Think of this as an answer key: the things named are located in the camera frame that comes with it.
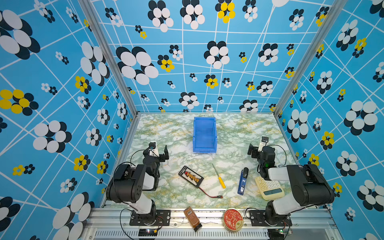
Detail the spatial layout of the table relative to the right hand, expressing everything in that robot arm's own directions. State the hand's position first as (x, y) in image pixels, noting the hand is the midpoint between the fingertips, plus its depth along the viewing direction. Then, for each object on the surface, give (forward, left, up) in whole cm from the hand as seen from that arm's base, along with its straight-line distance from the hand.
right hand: (260, 145), depth 94 cm
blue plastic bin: (+12, +35, -5) cm, 37 cm away
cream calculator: (-26, 0, -5) cm, 26 cm away
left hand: (-3, +63, +4) cm, 64 cm away
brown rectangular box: (-40, +42, -2) cm, 58 cm away
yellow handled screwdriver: (-21, +26, -5) cm, 34 cm away
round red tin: (-40, +22, -3) cm, 46 cm away
